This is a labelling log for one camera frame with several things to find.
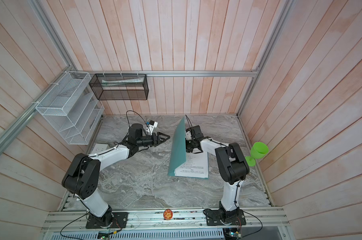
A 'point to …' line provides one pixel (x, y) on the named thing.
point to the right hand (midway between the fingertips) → (176, 146)
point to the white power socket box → (99, 147)
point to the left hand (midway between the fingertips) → (168, 141)
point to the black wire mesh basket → (120, 86)
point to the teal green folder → (177, 156)
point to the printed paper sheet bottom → (196, 165)
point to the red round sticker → (168, 214)
